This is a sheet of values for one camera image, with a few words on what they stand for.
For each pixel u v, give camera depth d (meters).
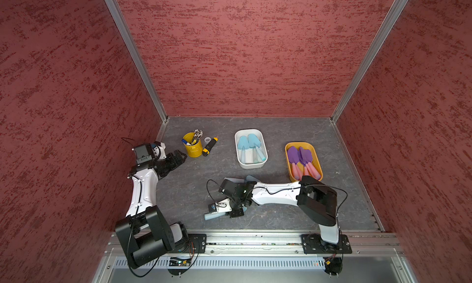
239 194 0.66
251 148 1.04
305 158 0.98
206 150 1.03
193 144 0.95
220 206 0.71
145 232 0.44
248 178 0.93
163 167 0.70
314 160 0.96
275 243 0.76
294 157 0.97
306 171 0.94
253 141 1.07
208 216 0.78
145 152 0.64
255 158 0.98
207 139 1.10
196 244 0.73
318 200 0.51
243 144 1.07
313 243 0.74
